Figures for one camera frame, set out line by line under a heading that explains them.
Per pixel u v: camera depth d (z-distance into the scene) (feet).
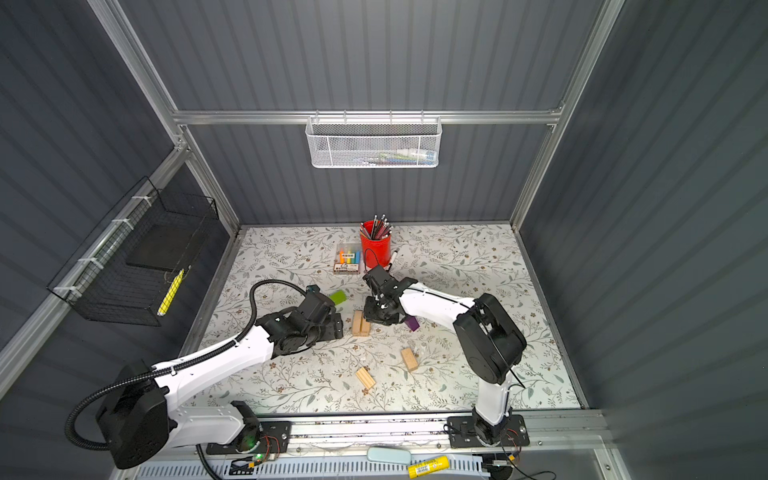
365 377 2.70
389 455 2.28
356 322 2.99
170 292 2.25
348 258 3.56
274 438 2.37
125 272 2.36
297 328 1.97
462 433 2.39
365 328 2.94
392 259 3.56
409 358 2.77
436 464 2.23
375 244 3.26
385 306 2.18
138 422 1.34
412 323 3.05
